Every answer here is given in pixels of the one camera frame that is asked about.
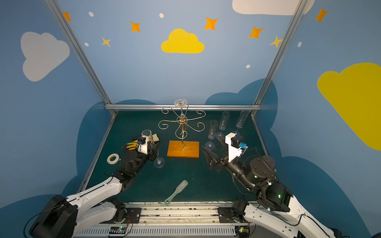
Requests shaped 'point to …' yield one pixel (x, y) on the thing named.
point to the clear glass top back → (180, 102)
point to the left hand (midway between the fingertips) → (154, 141)
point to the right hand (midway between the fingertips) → (215, 141)
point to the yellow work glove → (133, 146)
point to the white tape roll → (112, 162)
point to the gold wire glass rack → (183, 121)
